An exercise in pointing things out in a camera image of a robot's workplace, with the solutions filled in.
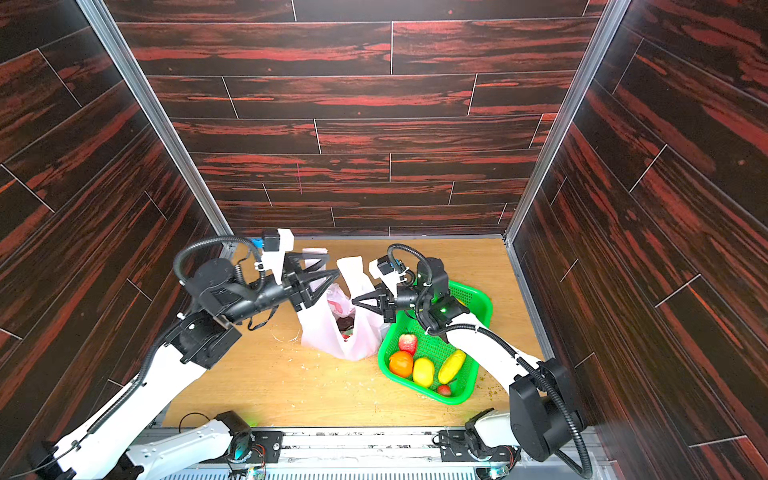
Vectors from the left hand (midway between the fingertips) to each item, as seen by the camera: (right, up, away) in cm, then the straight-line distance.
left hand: (334, 267), depth 56 cm
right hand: (+3, -7, +15) cm, 16 cm away
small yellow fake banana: (+29, -28, +27) cm, 49 cm away
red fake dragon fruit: (-3, -12, +22) cm, 25 cm away
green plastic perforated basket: (+26, -25, +35) cm, 50 cm away
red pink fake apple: (+17, -23, +31) cm, 42 cm away
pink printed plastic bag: (-2, -14, +13) cm, 19 cm away
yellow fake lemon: (+21, -29, +26) cm, 44 cm away
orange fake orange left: (+14, -27, +25) cm, 39 cm away
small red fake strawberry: (+26, -33, +24) cm, 49 cm away
